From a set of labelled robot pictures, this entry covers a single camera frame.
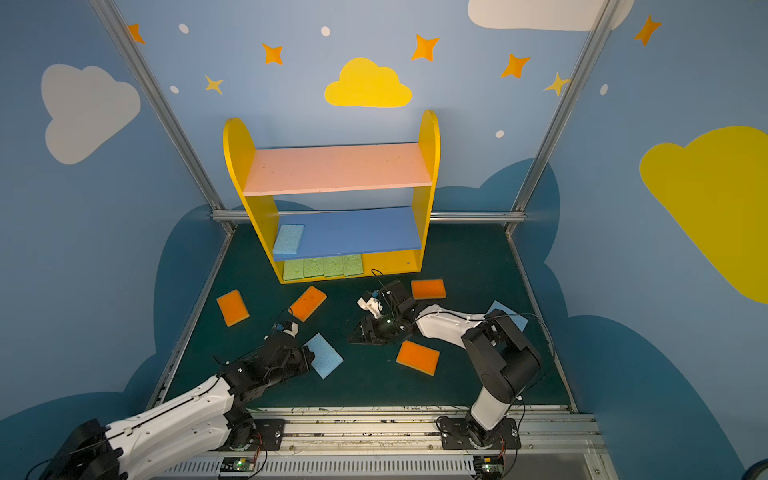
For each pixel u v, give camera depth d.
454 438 0.74
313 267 1.05
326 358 0.86
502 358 0.47
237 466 0.71
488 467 0.72
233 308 0.97
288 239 0.96
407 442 0.75
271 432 0.75
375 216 1.07
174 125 0.89
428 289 1.00
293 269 1.04
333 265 1.07
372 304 0.82
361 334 0.77
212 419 0.54
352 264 1.07
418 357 0.87
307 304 0.98
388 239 0.98
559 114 0.88
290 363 0.68
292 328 0.80
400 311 0.72
